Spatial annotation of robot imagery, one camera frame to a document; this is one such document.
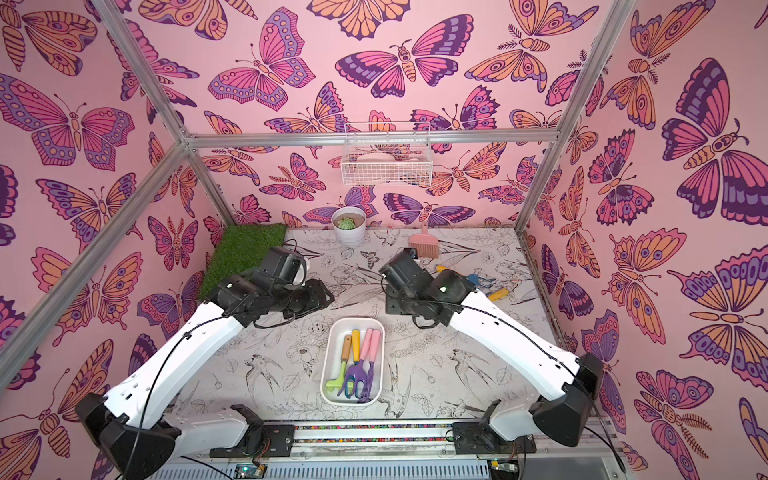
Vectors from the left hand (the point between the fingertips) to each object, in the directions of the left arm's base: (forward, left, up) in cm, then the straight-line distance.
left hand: (333, 297), depth 73 cm
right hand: (-2, -14, 0) cm, 14 cm away
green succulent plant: (+38, +2, -11) cm, 39 cm away
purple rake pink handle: (-11, -5, -21) cm, 24 cm away
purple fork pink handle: (-8, -9, -20) cm, 23 cm away
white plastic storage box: (0, +3, -18) cm, 18 cm away
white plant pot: (+38, +2, -19) cm, 43 cm away
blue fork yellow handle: (-3, -4, -21) cm, 22 cm away
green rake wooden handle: (-14, 0, -20) cm, 25 cm away
